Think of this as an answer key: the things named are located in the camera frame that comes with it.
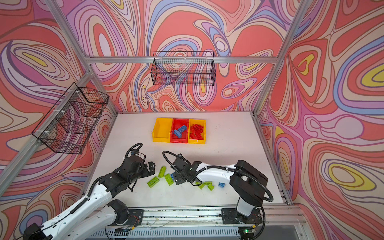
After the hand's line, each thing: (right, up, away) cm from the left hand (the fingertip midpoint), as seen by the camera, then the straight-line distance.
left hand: (151, 165), depth 81 cm
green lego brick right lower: (+33, -12, 0) cm, 35 cm away
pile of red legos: (+25, +18, +23) cm, 38 cm away
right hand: (+19, -8, +4) cm, 21 cm away
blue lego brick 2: (+40, -11, +1) cm, 41 cm away
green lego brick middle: (+10, -8, +3) cm, 13 cm away
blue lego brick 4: (+16, +20, +26) cm, 37 cm away
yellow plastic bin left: (+1, +19, +26) cm, 32 cm away
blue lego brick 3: (+13, +17, +23) cm, 31 cm away
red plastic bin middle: (+12, +24, +24) cm, 36 cm away
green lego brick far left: (0, -10, +3) cm, 10 cm away
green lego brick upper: (+5, -5, +5) cm, 9 cm away
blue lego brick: (+11, -8, +5) cm, 15 cm away
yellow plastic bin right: (+26, +25, +26) cm, 45 cm away
